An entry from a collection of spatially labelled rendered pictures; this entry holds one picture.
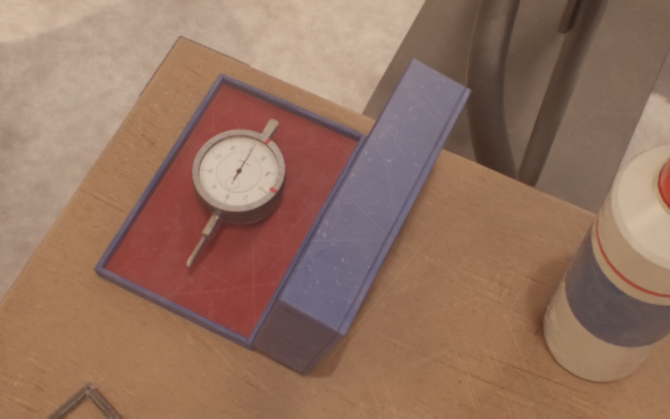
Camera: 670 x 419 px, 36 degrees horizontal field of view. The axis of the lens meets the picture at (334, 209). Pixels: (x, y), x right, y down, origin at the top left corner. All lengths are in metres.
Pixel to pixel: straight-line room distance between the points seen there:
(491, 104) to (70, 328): 0.36
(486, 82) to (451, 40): 0.50
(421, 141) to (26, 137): 0.79
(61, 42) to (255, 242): 0.73
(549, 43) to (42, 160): 0.63
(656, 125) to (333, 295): 0.83
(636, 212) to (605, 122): 0.80
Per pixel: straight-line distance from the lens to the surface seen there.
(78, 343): 0.65
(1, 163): 1.27
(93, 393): 0.63
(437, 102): 0.57
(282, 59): 1.29
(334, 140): 0.68
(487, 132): 0.81
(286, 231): 0.65
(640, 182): 0.48
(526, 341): 0.64
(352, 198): 0.54
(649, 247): 0.48
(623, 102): 1.29
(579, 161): 1.24
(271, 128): 0.66
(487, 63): 0.80
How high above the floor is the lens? 1.07
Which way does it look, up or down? 64 degrees down
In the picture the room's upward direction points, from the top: straight up
